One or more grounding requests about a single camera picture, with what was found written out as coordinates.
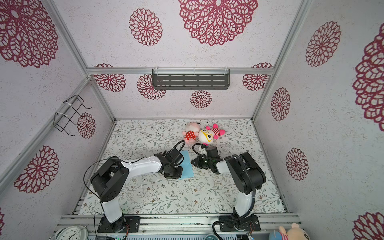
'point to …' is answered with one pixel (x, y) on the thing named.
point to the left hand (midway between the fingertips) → (180, 179)
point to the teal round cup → (212, 237)
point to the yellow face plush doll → (206, 136)
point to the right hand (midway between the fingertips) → (190, 160)
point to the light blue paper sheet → (188, 171)
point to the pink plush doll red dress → (192, 132)
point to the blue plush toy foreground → (275, 235)
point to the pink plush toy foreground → (295, 233)
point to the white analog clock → (72, 232)
